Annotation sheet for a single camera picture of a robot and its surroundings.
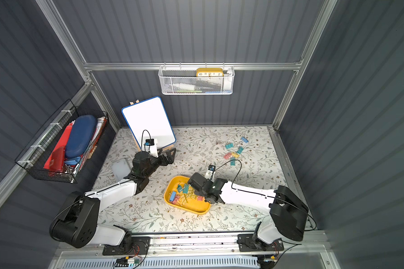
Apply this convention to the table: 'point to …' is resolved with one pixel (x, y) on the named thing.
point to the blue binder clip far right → (244, 139)
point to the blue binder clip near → (173, 196)
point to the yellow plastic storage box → (178, 193)
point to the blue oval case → (83, 130)
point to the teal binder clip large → (239, 150)
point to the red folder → (55, 163)
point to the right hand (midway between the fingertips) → (202, 185)
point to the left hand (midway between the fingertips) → (170, 149)
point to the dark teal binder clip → (186, 189)
